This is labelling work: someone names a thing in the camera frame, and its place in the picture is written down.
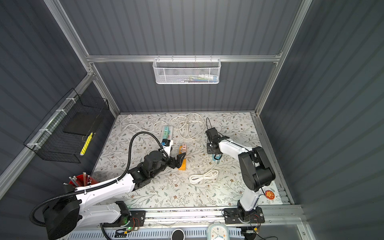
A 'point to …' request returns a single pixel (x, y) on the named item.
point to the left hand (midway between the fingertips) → (180, 153)
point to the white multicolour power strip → (170, 130)
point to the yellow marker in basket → (86, 144)
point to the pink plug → (184, 146)
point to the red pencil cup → (82, 180)
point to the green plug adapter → (165, 133)
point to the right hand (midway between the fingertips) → (215, 149)
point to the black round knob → (178, 234)
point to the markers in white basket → (199, 78)
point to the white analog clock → (218, 231)
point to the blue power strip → (217, 157)
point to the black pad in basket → (82, 123)
